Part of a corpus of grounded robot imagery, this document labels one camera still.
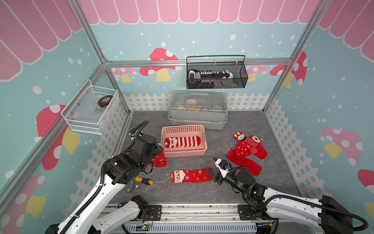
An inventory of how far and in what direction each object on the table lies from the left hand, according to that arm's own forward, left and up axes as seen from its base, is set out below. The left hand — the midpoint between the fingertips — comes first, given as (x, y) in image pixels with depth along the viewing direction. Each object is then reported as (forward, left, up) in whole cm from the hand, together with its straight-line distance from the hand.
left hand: (157, 146), depth 69 cm
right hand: (-3, -25, -11) cm, 28 cm away
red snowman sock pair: (+15, -52, -25) cm, 59 cm away
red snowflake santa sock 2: (0, +1, -16) cm, 16 cm away
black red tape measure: (+23, +32, +7) cm, 40 cm away
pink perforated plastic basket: (+27, -3, -23) cm, 35 cm away
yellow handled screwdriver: (-8, +11, -25) cm, 29 cm away
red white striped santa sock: (+19, -9, -25) cm, 33 cm away
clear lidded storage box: (+37, -26, -10) cm, 47 cm away
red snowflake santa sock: (-4, -19, -25) cm, 32 cm away
